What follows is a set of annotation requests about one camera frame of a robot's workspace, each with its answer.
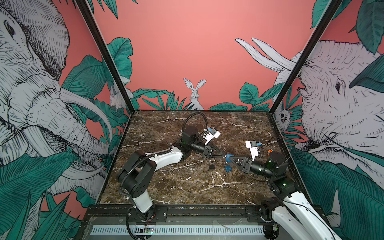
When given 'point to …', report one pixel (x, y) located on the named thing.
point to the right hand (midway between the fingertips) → (230, 159)
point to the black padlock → (211, 165)
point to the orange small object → (269, 151)
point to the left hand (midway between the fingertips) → (223, 156)
